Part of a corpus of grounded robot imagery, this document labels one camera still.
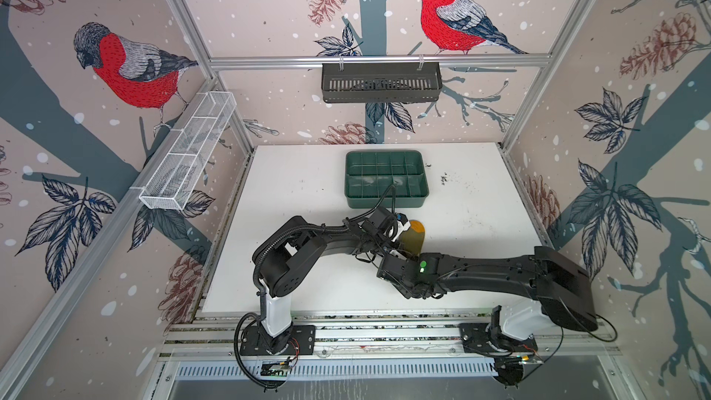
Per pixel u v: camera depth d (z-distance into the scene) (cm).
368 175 108
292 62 155
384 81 106
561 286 43
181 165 75
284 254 52
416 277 58
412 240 93
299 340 73
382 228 75
